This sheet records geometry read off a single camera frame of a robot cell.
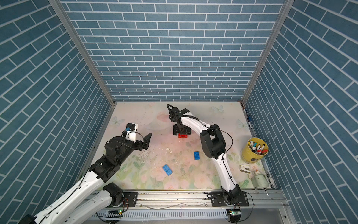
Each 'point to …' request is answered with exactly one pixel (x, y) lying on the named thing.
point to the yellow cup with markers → (255, 150)
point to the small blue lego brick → (196, 156)
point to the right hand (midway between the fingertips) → (181, 134)
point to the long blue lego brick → (167, 170)
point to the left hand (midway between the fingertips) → (147, 132)
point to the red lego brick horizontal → (182, 136)
